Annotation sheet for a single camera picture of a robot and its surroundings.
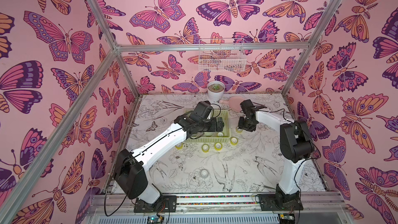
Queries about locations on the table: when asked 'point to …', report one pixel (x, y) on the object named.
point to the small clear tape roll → (204, 172)
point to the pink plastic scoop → (233, 103)
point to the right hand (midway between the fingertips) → (239, 127)
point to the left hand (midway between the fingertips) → (219, 124)
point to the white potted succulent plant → (215, 90)
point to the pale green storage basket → (215, 137)
